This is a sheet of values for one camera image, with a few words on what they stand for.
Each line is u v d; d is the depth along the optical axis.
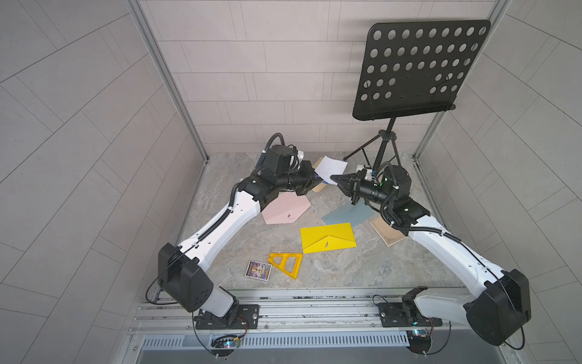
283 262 0.83
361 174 0.64
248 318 0.71
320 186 1.05
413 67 0.66
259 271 0.79
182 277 0.39
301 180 0.62
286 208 0.97
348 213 0.94
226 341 0.66
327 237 0.87
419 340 0.69
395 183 0.53
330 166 0.72
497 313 0.45
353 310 0.73
